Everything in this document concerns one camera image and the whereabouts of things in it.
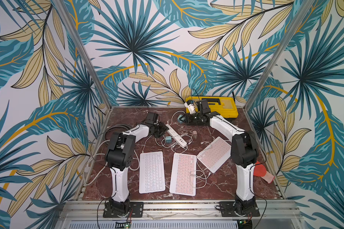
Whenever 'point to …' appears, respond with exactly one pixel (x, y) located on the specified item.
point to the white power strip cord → (85, 183)
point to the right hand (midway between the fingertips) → (181, 118)
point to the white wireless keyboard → (151, 173)
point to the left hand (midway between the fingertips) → (168, 130)
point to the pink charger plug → (195, 134)
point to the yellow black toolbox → (226, 107)
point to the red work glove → (259, 170)
